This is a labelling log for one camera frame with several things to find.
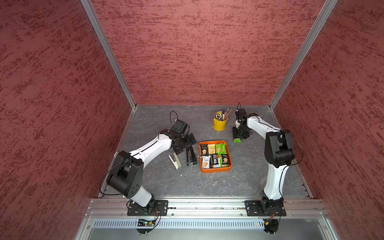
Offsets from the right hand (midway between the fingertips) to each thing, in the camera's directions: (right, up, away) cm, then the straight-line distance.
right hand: (237, 138), depth 98 cm
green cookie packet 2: (-11, -6, -4) cm, 14 cm away
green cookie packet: (0, -1, -3) cm, 3 cm away
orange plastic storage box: (-22, -16, -15) cm, 31 cm away
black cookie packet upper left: (-22, -6, -6) cm, 24 cm away
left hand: (-31, -4, -11) cm, 33 cm away
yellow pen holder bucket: (-11, +8, +6) cm, 15 cm away
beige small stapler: (-40, -12, -11) cm, 43 cm away
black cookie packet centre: (-17, -12, -10) cm, 23 cm away
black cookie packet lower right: (-10, -12, -10) cm, 18 cm away
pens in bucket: (-9, +15, +5) cm, 18 cm away
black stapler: (-31, -8, -6) cm, 33 cm away
